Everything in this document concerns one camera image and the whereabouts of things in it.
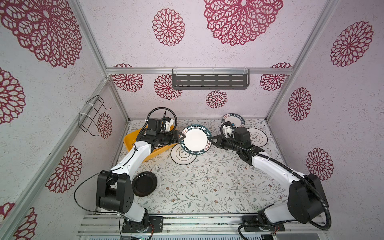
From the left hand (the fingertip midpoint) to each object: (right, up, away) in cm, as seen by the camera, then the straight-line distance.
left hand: (181, 139), depth 84 cm
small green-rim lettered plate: (+42, +15, +37) cm, 58 cm away
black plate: (-22, -26, +2) cm, 34 cm away
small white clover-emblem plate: (+54, 0, +26) cm, 60 cm away
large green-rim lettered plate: (+8, -1, -2) cm, 9 cm away
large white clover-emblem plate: (-2, -12, +14) cm, 19 cm away
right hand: (+15, +2, -4) cm, 16 cm away
